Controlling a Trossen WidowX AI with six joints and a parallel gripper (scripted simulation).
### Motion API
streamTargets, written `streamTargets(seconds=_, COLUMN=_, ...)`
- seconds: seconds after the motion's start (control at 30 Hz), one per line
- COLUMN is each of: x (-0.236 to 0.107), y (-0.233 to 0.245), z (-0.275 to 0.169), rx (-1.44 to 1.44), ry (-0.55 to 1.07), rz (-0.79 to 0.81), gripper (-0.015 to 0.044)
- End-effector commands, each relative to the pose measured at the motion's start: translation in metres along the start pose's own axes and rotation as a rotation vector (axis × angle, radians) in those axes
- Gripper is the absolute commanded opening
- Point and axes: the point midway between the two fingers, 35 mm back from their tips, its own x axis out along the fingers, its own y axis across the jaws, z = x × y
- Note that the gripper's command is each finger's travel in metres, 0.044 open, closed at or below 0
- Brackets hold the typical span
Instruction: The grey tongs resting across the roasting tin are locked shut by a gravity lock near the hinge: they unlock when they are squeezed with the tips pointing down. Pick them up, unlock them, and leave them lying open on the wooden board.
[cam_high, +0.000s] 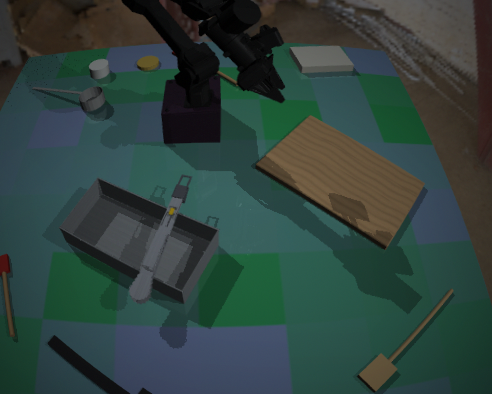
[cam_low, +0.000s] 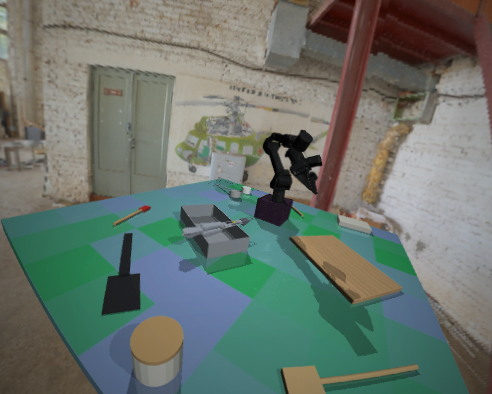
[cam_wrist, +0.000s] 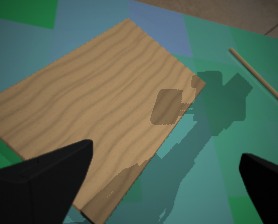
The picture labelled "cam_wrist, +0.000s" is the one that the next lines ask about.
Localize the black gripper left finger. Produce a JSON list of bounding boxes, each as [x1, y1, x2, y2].
[[0, 139, 93, 224]]

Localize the wooden board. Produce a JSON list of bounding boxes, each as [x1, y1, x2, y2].
[[0, 18, 206, 224]]

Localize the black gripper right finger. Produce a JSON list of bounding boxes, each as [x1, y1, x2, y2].
[[239, 153, 278, 224]]

